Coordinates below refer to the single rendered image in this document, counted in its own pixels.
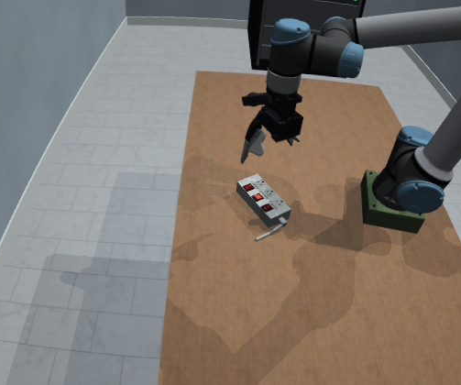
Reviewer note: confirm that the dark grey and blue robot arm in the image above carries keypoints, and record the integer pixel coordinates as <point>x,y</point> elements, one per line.
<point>420,183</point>

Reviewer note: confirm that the white power strip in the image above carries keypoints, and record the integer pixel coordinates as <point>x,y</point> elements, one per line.
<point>268,206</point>

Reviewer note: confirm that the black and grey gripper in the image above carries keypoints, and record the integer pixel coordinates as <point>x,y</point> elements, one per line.
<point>272,115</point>

